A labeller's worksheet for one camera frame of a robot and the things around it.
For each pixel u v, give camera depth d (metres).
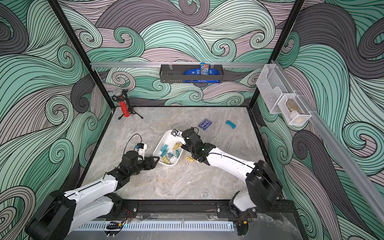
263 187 0.42
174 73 0.95
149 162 0.76
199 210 0.75
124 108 1.01
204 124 1.07
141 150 0.78
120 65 1.81
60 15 0.73
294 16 0.74
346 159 0.48
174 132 0.72
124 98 1.00
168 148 0.95
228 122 1.10
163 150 0.93
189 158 0.90
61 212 0.87
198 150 0.62
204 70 0.90
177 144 0.94
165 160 0.89
